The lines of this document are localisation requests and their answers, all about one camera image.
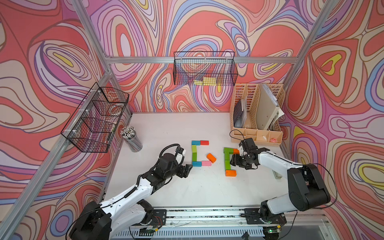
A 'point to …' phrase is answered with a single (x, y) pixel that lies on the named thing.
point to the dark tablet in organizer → (238, 113)
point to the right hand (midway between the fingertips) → (236, 167)
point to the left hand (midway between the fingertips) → (188, 164)
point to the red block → (204, 142)
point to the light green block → (194, 148)
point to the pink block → (206, 163)
